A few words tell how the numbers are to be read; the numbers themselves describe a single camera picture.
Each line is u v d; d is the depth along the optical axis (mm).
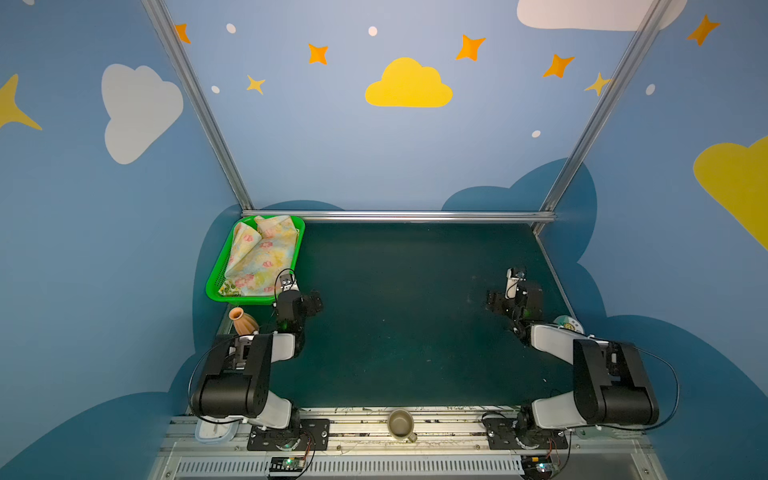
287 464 706
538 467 713
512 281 839
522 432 682
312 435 747
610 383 447
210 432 720
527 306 732
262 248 1070
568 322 861
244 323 844
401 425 758
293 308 718
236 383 447
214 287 941
